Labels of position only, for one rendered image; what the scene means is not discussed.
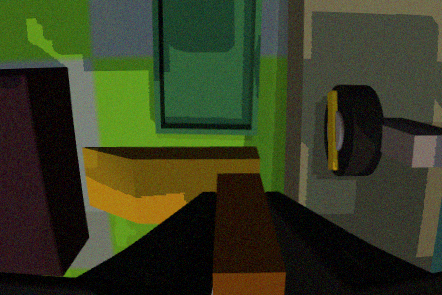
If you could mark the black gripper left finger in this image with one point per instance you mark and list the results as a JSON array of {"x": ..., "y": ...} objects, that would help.
[{"x": 176, "y": 258}]

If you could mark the green tray floor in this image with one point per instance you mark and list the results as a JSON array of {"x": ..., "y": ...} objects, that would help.
[{"x": 208, "y": 60}]

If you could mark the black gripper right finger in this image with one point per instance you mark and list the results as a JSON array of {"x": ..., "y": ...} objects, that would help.
[{"x": 322, "y": 259}]

